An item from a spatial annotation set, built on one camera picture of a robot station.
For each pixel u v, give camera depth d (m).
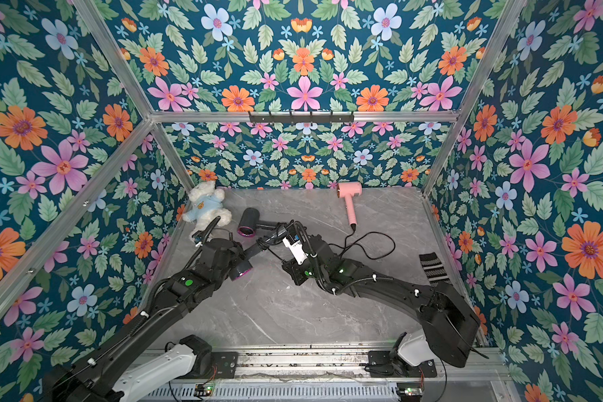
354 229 1.05
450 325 0.44
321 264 0.60
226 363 0.74
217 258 0.58
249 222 1.03
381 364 0.72
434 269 0.93
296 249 0.69
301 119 0.93
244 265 0.74
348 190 1.15
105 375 0.41
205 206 1.04
